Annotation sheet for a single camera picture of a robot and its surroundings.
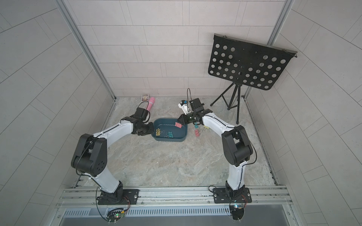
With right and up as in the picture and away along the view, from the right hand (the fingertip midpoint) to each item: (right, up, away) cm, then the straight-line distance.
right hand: (178, 119), depth 89 cm
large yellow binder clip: (+14, -1, -26) cm, 30 cm away
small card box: (-30, +16, +26) cm, 43 cm away
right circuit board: (+30, -44, -21) cm, 57 cm away
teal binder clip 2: (+12, -6, +10) cm, 17 cm away
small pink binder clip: (+1, -4, -2) cm, 4 cm away
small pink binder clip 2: (+12, -10, +6) cm, 17 cm away
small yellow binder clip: (-14, -9, +5) cm, 17 cm away
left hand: (-16, -7, +5) cm, 18 cm away
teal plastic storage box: (-10, -8, +7) cm, 15 cm away
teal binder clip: (-6, -10, +4) cm, 13 cm away
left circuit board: (-29, -43, -24) cm, 57 cm away
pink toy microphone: (-24, +13, +24) cm, 36 cm away
